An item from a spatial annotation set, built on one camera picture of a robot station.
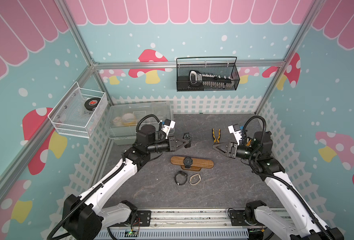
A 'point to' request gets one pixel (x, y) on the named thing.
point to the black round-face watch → (180, 178)
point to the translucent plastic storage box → (123, 121)
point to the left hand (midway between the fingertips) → (187, 145)
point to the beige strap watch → (195, 179)
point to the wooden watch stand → (197, 163)
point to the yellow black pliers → (215, 140)
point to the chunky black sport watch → (187, 162)
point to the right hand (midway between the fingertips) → (214, 147)
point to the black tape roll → (91, 103)
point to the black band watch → (187, 136)
